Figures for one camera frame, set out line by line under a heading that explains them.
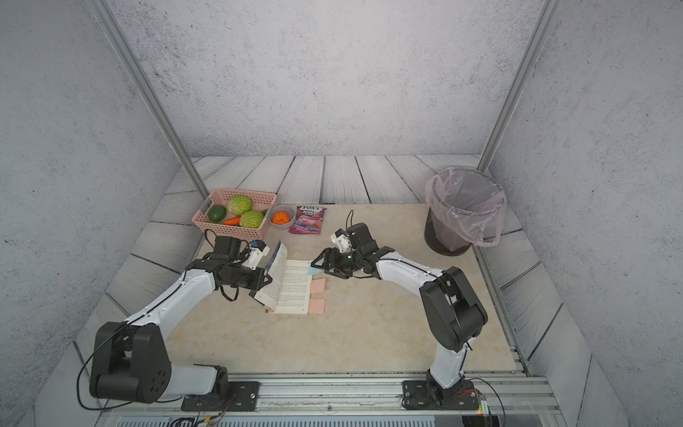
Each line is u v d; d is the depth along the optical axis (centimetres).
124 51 76
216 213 114
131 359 42
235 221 113
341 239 84
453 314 49
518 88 85
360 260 70
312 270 96
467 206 100
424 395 73
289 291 94
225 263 66
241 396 73
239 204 113
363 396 74
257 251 79
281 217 108
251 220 106
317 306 91
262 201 119
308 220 114
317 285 94
